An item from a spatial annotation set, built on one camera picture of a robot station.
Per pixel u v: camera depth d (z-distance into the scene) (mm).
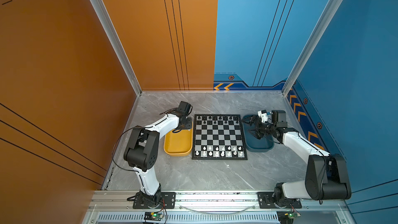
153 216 708
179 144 871
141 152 488
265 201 725
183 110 765
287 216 708
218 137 939
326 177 425
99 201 752
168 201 735
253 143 868
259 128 770
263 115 828
